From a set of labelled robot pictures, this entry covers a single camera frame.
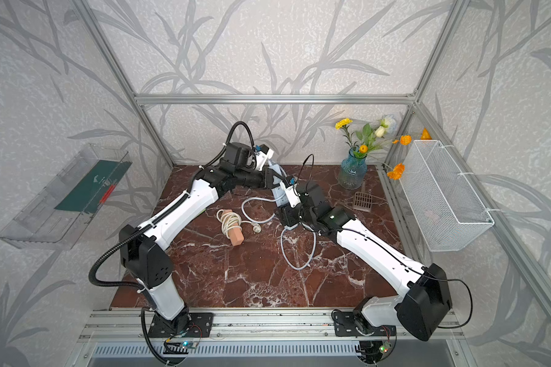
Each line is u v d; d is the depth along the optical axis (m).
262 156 0.72
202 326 0.73
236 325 0.75
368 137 0.94
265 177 0.68
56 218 0.65
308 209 0.57
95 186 0.68
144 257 0.44
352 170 1.02
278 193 0.75
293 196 0.66
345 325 0.72
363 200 1.05
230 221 0.91
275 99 0.96
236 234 0.90
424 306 0.39
